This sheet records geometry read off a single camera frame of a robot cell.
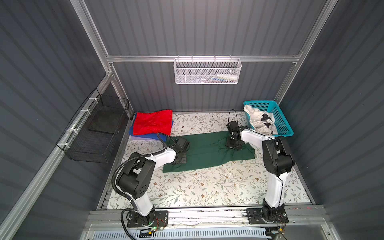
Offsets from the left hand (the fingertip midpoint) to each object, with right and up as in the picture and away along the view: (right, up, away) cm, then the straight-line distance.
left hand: (180, 159), depth 95 cm
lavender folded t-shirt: (-33, +13, +10) cm, 37 cm away
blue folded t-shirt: (-19, +14, +7) cm, 25 cm away
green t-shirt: (+19, +5, +7) cm, 21 cm away
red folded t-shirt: (-20, +24, +10) cm, 33 cm away
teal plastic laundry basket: (+71, +22, +8) cm, 75 cm away
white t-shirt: (+61, +25, +18) cm, 68 cm away
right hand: (+34, +7, +6) cm, 35 cm away
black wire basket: (-44, +17, -20) cm, 51 cm away
